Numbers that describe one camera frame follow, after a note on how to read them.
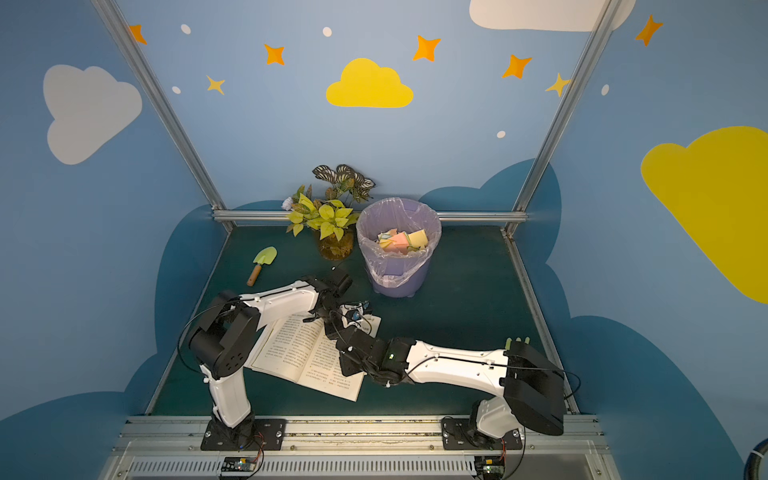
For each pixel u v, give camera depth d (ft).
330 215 2.97
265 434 2.44
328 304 2.32
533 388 1.38
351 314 2.34
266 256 3.65
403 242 3.21
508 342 2.90
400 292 3.30
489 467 2.36
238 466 2.35
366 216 2.91
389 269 2.67
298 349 2.78
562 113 2.86
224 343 1.61
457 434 2.46
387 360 1.86
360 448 2.43
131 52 2.43
